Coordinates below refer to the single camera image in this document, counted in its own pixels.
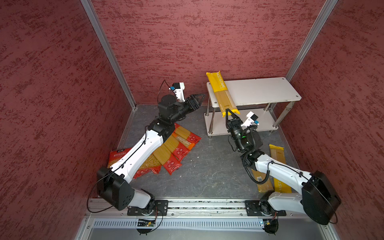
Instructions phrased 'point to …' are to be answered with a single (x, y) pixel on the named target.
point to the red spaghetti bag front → (169, 162)
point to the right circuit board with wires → (271, 225)
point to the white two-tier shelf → (271, 98)
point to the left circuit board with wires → (143, 222)
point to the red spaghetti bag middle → (179, 150)
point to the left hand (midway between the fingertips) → (203, 99)
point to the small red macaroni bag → (152, 164)
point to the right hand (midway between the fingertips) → (222, 112)
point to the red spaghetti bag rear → (186, 134)
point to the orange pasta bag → (188, 145)
